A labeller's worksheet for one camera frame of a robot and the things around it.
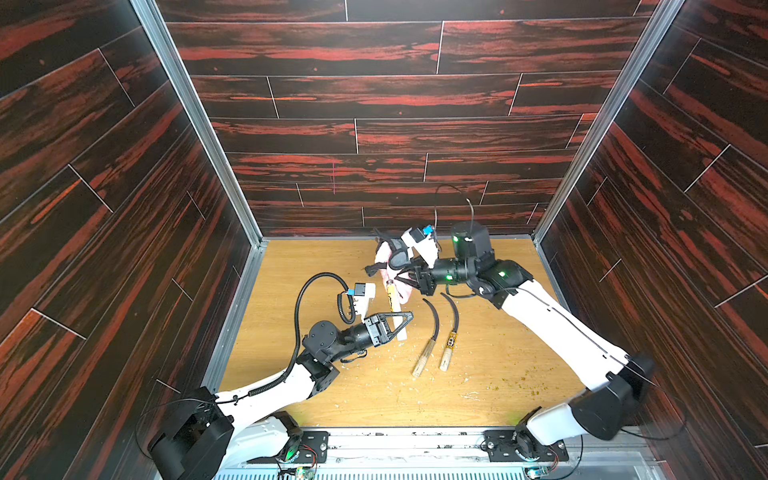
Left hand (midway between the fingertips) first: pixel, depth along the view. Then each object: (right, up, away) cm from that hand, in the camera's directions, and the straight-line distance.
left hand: (412, 325), depth 63 cm
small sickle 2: (+8, -12, +28) cm, 31 cm away
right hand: (-2, +12, +8) cm, 15 cm away
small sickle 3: (+15, -10, +28) cm, 33 cm away
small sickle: (-4, +4, +2) cm, 6 cm away
